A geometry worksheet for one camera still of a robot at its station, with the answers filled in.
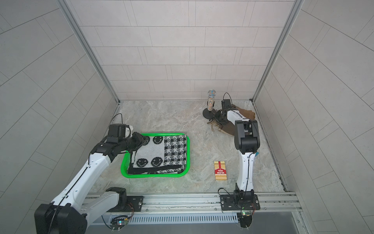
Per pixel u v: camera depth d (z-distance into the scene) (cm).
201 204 73
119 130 60
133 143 68
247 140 57
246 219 66
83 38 81
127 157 79
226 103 86
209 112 107
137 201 72
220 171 81
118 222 65
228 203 71
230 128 98
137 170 74
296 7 71
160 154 81
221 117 91
